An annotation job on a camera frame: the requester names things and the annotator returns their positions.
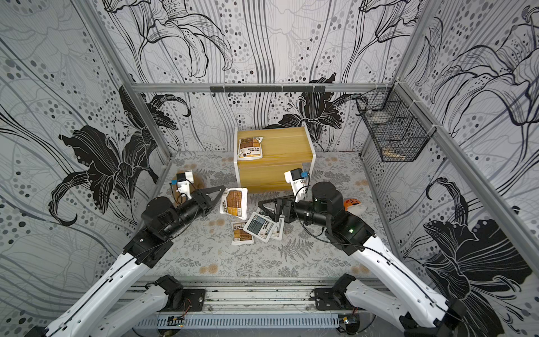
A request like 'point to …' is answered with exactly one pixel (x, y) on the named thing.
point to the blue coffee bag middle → (279, 227)
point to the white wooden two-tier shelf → (285, 148)
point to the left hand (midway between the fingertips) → (230, 193)
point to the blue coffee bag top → (260, 227)
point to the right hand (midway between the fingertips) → (270, 202)
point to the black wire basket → (398, 129)
